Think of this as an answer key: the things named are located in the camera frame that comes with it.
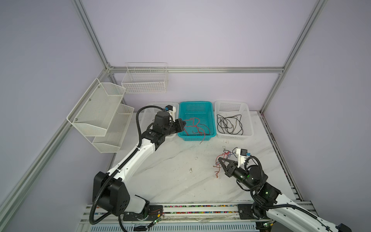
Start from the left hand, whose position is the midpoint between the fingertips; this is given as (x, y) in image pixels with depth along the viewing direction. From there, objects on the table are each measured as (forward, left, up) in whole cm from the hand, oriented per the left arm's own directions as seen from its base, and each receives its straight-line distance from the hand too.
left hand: (185, 123), depth 78 cm
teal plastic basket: (+30, -11, -27) cm, 42 cm away
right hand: (-19, -17, -7) cm, 26 cm away
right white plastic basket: (+26, -38, -25) cm, 53 cm away
